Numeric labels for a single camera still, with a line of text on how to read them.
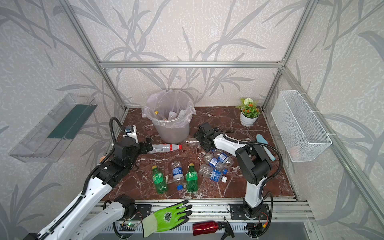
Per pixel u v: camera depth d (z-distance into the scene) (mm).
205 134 737
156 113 916
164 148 932
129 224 708
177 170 825
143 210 741
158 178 797
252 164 487
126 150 525
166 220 707
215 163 860
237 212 735
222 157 877
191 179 820
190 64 963
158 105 956
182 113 963
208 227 661
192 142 999
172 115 1019
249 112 966
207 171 819
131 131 623
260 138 1017
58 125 688
